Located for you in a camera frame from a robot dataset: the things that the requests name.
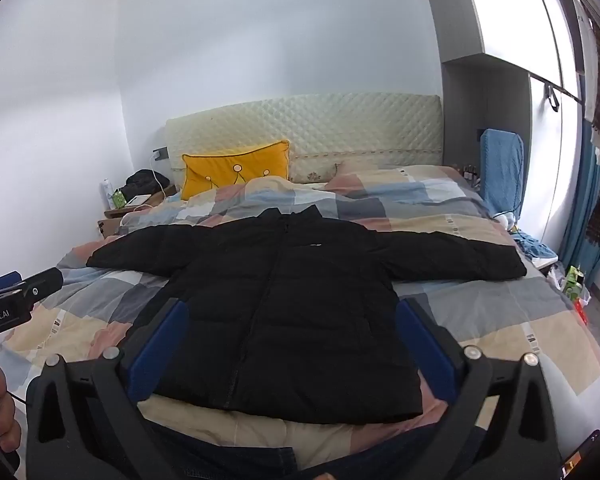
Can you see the black clothes hanger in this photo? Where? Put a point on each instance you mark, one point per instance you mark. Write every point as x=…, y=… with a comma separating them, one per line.
x=551, y=97

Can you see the black puffer jacket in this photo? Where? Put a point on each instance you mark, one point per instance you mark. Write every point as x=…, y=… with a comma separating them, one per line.
x=293, y=316

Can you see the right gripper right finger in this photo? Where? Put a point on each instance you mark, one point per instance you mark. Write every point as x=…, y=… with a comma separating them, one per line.
x=520, y=442

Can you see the wooden nightstand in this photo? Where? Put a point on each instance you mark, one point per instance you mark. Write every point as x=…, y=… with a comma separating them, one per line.
x=110, y=224

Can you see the cream quilted headboard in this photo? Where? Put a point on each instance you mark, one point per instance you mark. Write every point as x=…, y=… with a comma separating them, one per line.
x=391, y=129

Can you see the wall power socket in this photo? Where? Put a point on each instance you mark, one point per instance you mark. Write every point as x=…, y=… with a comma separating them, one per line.
x=160, y=153

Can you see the blue covered chair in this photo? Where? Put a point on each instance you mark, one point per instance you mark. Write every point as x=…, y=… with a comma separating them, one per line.
x=502, y=171

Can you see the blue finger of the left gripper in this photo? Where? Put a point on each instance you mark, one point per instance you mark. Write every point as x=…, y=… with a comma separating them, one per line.
x=9, y=280

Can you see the green box on floor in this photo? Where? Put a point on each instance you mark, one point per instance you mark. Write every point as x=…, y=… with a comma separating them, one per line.
x=574, y=287

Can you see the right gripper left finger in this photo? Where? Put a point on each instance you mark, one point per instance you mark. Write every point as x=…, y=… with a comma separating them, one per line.
x=83, y=419

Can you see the blue curtain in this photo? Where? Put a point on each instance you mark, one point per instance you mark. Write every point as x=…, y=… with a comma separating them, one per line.
x=576, y=249

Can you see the white spray bottle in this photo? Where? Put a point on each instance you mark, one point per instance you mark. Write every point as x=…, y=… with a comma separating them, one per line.
x=108, y=191

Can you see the pink pillow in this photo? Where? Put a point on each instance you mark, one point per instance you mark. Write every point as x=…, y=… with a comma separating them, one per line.
x=353, y=166

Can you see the yellow crown cushion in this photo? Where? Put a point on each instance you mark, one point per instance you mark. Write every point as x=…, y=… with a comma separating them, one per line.
x=205, y=172

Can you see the black bag on nightstand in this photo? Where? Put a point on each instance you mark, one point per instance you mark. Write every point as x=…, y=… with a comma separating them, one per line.
x=144, y=181

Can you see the person's left hand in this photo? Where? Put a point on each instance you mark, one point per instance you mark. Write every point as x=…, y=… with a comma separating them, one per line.
x=10, y=430

